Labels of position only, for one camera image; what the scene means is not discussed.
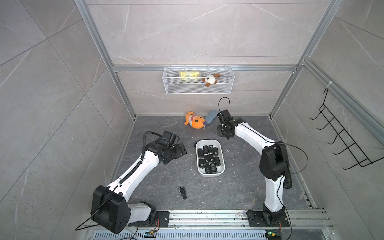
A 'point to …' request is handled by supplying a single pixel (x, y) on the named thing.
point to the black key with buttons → (213, 168)
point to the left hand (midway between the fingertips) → (181, 151)
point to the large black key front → (215, 151)
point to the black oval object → (287, 182)
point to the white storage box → (199, 144)
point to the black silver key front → (182, 192)
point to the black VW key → (205, 149)
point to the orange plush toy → (195, 121)
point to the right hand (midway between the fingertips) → (222, 132)
